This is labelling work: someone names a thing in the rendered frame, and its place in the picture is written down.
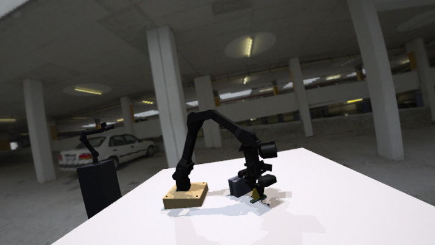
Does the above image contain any gold coin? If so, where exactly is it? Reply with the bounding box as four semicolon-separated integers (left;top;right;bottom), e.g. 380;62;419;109
252;188;260;200

